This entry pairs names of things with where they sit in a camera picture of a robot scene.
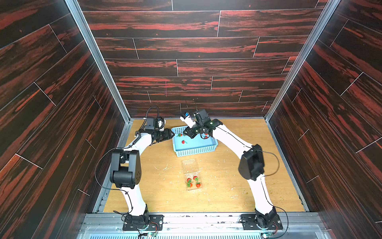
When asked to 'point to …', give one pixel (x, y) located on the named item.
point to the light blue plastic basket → (184, 145)
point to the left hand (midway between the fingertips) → (172, 134)
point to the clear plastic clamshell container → (193, 174)
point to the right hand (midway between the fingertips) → (188, 129)
